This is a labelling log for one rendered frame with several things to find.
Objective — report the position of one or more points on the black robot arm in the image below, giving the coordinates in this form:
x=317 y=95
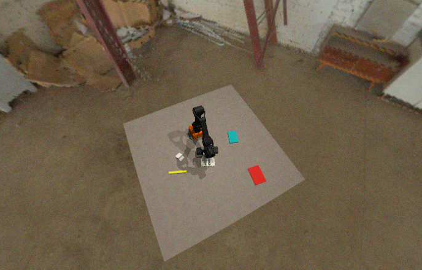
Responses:
x=200 y=125

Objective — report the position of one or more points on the teal rectangular plate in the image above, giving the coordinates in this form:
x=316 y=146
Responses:
x=233 y=137

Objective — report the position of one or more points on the red flat plate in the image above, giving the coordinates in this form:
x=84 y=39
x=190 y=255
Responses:
x=257 y=175

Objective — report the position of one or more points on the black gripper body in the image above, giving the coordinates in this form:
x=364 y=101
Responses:
x=199 y=151

